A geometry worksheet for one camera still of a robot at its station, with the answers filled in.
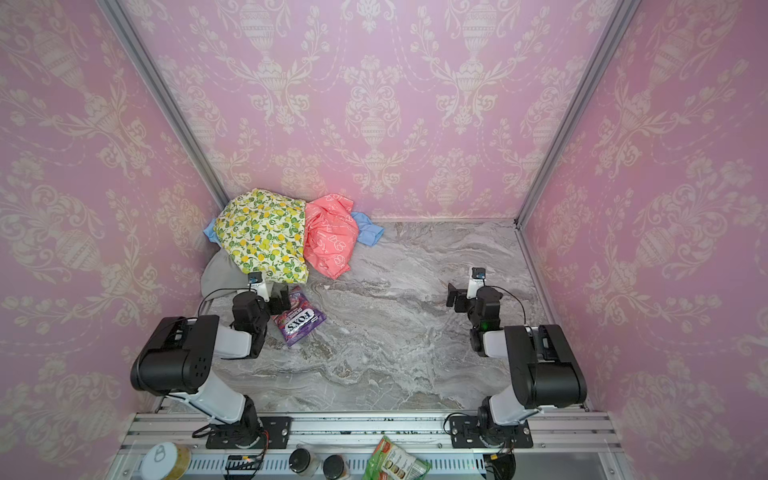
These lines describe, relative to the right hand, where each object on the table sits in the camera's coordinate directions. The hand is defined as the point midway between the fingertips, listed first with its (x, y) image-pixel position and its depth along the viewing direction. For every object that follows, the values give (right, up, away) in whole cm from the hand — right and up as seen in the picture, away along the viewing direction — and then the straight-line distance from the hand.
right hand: (466, 283), depth 94 cm
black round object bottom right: (+2, -39, -25) cm, 47 cm away
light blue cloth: (-33, +17, +23) cm, 44 cm away
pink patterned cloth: (-46, +16, +15) cm, 51 cm away
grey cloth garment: (-82, +3, +8) cm, 83 cm away
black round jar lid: (-43, -34, -31) cm, 63 cm away
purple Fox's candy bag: (-51, -11, -2) cm, 53 cm away
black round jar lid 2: (-36, -35, -31) cm, 59 cm away
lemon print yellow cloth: (-66, +16, +6) cm, 69 cm away
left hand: (-61, -1, +1) cm, 61 cm away
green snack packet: (-24, -38, -26) cm, 52 cm away
